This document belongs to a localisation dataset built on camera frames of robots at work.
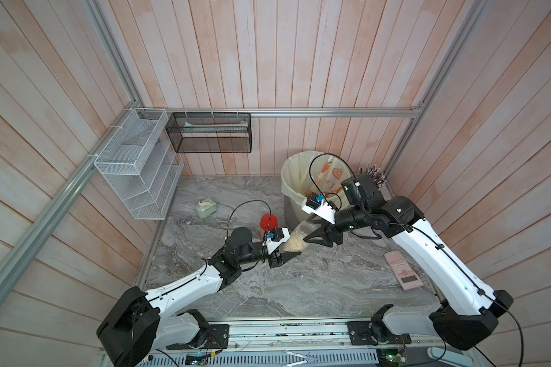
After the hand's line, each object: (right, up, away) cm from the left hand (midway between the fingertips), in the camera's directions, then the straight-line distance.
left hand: (295, 246), depth 72 cm
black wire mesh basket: (-36, +46, +32) cm, 66 cm away
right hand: (+3, +7, -5) cm, 9 cm away
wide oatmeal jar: (-1, +2, -5) cm, 5 cm away
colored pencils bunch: (+39, +25, +26) cm, 53 cm away
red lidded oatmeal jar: (-9, +5, +19) cm, 21 cm away
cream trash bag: (+11, +27, +24) cm, 37 cm away
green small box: (-37, +11, +29) cm, 48 cm away
